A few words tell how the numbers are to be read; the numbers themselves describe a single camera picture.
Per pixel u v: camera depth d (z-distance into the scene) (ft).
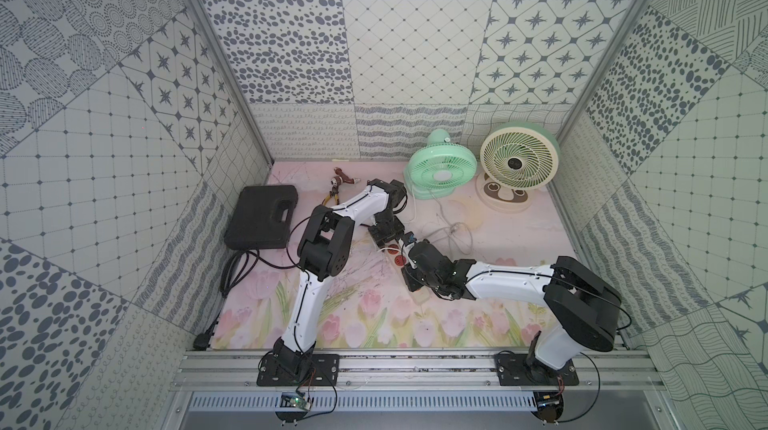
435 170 2.95
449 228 3.32
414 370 2.45
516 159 2.94
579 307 1.48
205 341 2.63
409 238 2.57
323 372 2.40
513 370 2.40
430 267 2.18
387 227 2.80
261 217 3.13
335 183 3.63
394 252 2.94
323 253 1.93
